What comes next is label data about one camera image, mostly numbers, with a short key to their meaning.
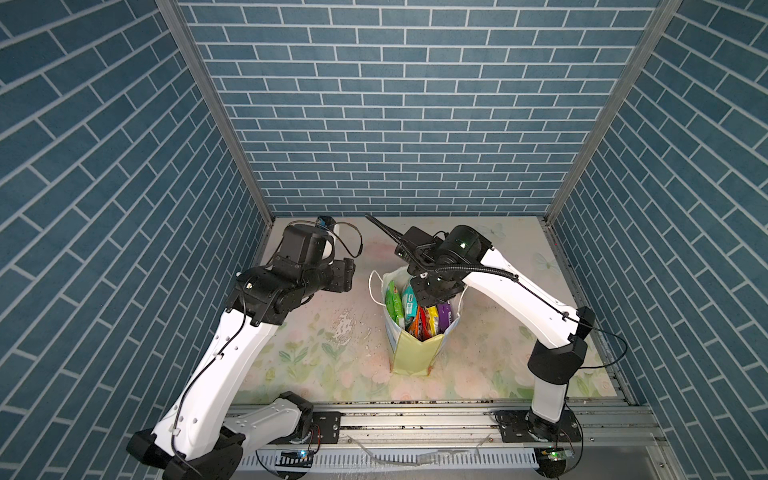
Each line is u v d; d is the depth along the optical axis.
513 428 0.74
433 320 0.70
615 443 0.74
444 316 0.72
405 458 0.71
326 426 0.74
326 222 0.57
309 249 0.46
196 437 0.36
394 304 0.75
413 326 0.73
